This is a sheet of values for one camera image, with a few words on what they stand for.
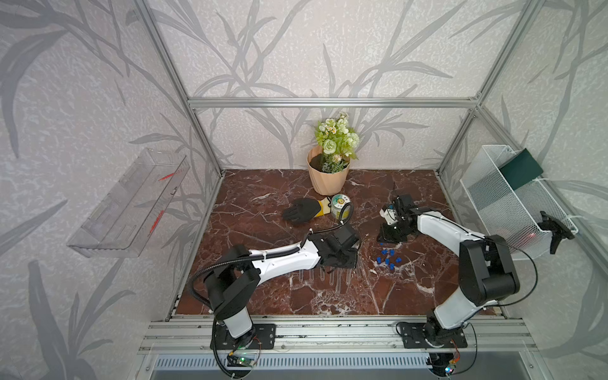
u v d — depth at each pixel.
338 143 0.94
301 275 0.86
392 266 0.88
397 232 0.78
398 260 0.89
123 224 0.63
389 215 0.83
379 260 0.90
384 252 0.92
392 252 0.92
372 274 0.87
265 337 0.73
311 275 0.86
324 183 1.01
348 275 0.81
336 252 0.64
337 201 0.99
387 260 0.90
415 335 0.73
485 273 0.46
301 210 1.02
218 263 0.42
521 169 0.72
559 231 0.55
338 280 0.85
